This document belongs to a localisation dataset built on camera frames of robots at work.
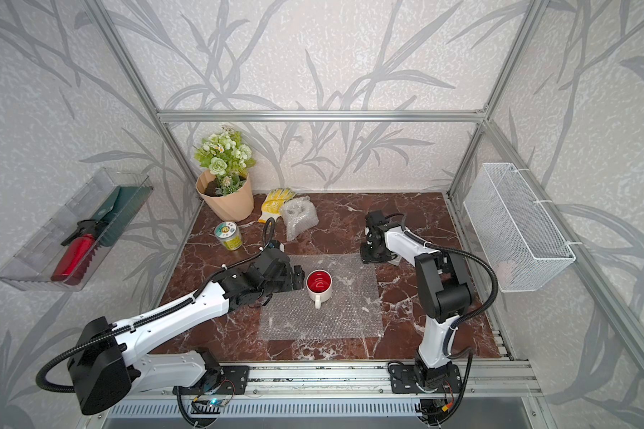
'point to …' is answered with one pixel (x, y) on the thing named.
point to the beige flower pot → (234, 206)
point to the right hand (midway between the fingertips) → (367, 256)
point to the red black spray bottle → (79, 250)
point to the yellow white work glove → (271, 206)
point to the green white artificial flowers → (226, 158)
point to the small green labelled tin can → (229, 235)
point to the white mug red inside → (319, 286)
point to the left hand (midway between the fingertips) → (295, 277)
